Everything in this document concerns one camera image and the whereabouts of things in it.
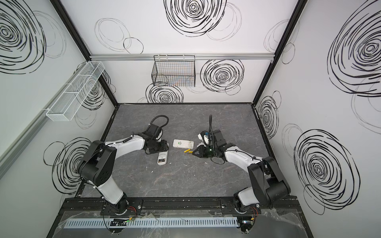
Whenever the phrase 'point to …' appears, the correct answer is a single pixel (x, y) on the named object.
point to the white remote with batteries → (183, 144)
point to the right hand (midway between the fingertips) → (193, 154)
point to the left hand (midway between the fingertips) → (167, 148)
